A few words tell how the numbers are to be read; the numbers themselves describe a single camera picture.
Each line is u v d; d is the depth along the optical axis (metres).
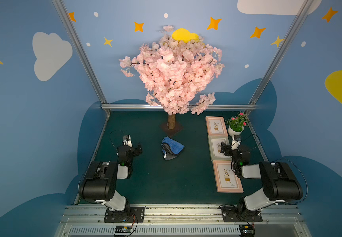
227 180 0.86
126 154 0.72
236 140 0.80
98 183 0.45
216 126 1.13
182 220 0.74
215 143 1.02
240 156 0.72
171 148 0.97
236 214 0.73
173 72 0.56
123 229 0.72
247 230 0.73
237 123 1.01
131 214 0.73
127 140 0.80
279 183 0.46
